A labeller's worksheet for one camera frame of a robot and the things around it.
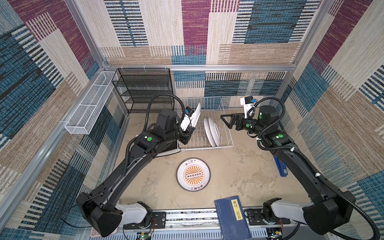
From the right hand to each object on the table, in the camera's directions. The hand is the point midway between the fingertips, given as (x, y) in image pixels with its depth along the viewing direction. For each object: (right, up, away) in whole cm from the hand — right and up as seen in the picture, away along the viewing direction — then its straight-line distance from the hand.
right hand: (226, 118), depth 71 cm
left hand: (-15, -3, -2) cm, 16 cm away
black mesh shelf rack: (-55, +24, +37) cm, 70 cm away
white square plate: (-31, -21, +23) cm, 44 cm away
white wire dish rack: (-1, +11, +48) cm, 49 cm away
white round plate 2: (-14, +1, -2) cm, 14 cm away
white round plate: (-16, -32, +16) cm, 39 cm away
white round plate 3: (-7, -8, +16) cm, 19 cm away
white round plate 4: (-3, -7, +19) cm, 20 cm away
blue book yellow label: (+3, -50, +1) cm, 50 cm away
